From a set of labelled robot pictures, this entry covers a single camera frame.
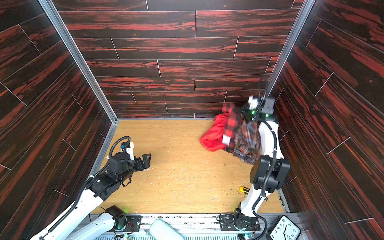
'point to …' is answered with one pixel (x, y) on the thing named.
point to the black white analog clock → (283, 228)
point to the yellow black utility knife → (244, 190)
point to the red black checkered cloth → (234, 121)
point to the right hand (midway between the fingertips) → (235, 109)
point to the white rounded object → (160, 230)
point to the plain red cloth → (212, 139)
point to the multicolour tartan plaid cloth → (248, 143)
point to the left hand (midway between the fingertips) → (145, 156)
